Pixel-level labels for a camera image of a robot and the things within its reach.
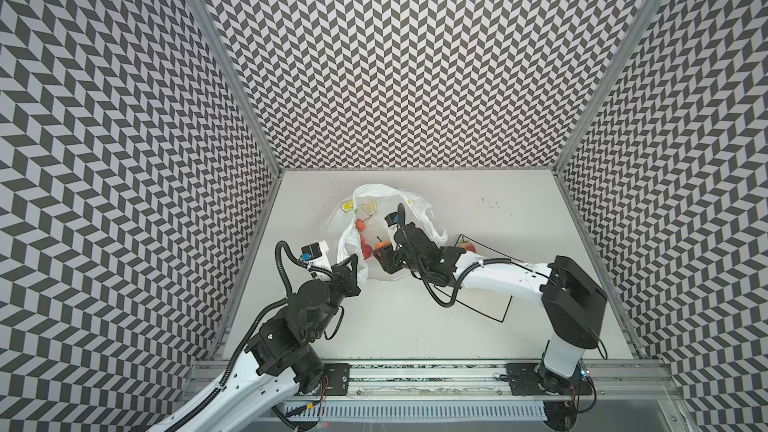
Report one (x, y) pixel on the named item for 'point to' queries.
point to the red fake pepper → (367, 250)
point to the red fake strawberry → (360, 225)
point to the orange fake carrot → (383, 243)
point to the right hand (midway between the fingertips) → (381, 258)
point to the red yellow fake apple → (469, 246)
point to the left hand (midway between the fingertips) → (359, 259)
